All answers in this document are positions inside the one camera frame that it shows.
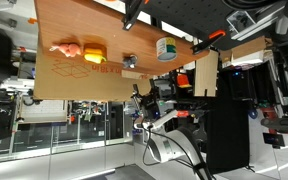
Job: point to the brown cardboard panel red print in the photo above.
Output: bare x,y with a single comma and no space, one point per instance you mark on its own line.
77,83

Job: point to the tan cardboard box with flaps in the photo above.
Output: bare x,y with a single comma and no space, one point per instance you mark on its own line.
249,50

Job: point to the gray mouse toy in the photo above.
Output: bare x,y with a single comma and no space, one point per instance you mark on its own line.
130,62

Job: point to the corn can with yellow-green label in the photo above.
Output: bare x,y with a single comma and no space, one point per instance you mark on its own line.
166,49

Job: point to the orange toy cup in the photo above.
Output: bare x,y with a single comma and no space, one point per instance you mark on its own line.
95,47

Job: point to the yellow emergency stop red button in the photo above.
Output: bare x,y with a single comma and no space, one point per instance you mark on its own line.
183,80

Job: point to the pink plush toy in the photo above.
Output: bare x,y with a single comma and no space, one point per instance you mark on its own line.
69,49

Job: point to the aluminium extrusion with white tag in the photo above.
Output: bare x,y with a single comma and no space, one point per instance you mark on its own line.
247,20

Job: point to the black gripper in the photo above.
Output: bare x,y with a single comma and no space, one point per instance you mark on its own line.
150,105

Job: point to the light wooden panel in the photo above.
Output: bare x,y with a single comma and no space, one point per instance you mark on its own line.
205,75

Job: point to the black perforated breadboard table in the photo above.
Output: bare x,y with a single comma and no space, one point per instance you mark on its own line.
190,13

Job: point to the yellow toy fruit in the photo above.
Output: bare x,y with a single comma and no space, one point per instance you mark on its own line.
94,58

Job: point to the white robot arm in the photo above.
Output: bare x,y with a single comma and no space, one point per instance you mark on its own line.
170,143

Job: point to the black cloth curtain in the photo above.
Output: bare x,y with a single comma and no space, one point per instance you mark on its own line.
227,133

